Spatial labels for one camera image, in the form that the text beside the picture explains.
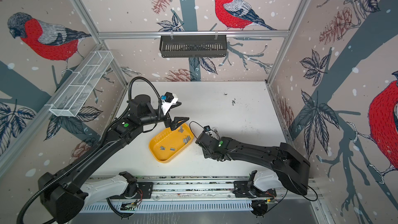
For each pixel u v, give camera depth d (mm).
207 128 744
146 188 741
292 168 413
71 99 720
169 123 627
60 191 378
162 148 878
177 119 607
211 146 617
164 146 883
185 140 896
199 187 761
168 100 579
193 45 1067
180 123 640
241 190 726
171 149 878
